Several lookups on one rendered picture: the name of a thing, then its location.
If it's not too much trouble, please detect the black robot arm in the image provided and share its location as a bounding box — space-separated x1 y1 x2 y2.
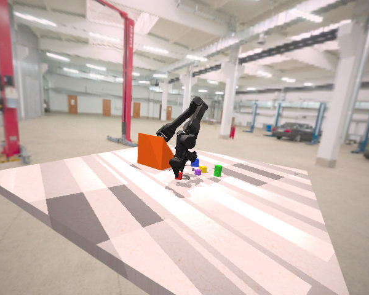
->
156 96 208 163

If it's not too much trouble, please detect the blue block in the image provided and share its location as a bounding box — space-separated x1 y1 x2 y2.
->
191 159 199 167

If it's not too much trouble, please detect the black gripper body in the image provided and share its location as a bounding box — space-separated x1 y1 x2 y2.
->
169 145 188 166

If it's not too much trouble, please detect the yellow block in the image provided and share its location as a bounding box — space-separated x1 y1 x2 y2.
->
199 166 207 173

